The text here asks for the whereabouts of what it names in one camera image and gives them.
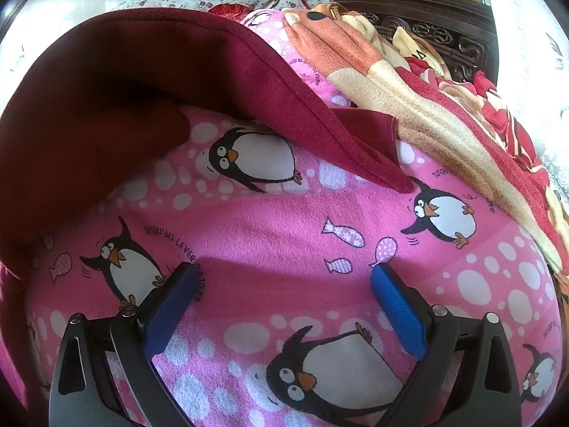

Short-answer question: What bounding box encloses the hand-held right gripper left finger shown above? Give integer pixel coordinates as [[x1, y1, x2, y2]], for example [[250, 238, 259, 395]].
[[48, 262, 199, 427]]

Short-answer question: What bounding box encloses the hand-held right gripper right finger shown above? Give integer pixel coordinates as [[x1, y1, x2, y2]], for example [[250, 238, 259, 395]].
[[370, 263, 523, 427]]

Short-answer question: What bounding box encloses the dark red garment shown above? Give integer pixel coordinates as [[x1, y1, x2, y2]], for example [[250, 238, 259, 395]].
[[0, 7, 416, 410]]

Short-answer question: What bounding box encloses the pink penguin print blanket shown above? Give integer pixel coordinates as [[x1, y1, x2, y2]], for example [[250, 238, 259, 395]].
[[18, 9, 565, 427]]

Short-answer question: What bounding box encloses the orange patchwork fleece blanket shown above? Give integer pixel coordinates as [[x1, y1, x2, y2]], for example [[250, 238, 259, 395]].
[[282, 2, 569, 321]]

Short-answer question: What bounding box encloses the dark carved wooden headboard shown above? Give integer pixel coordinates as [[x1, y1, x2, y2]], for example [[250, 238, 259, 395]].
[[329, 0, 499, 83]]

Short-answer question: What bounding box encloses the white embroidered curtain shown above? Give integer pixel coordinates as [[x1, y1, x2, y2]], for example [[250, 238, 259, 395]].
[[484, 0, 569, 214]]

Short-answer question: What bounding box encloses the red heart cushion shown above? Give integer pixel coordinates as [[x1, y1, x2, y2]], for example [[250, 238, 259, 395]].
[[209, 4, 254, 16]]

